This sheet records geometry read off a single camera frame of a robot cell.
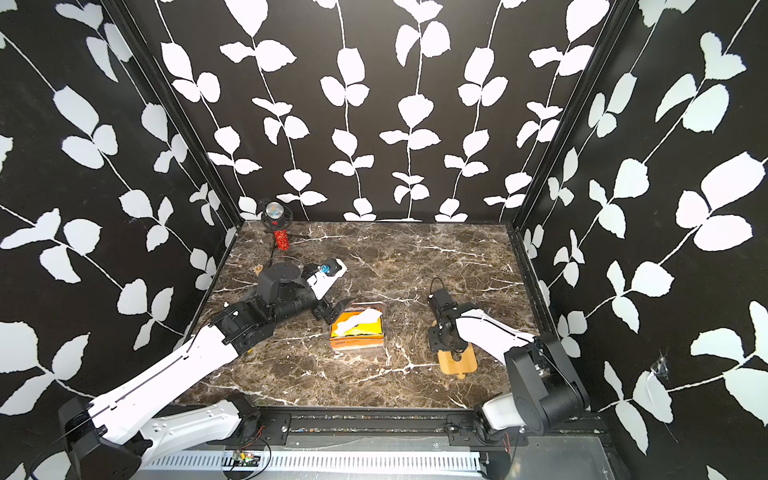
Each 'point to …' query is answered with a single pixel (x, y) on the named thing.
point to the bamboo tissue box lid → (468, 363)
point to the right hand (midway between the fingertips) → (439, 338)
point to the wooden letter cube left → (258, 270)
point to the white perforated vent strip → (315, 462)
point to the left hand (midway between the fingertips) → (342, 279)
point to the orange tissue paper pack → (357, 329)
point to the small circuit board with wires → (243, 459)
